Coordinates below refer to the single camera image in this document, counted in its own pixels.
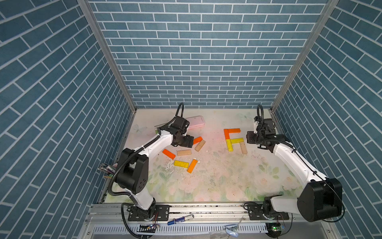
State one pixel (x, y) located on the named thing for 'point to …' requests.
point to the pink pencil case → (195, 122)
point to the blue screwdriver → (176, 220)
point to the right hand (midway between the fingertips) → (252, 135)
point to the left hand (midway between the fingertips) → (190, 142)
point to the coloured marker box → (156, 129)
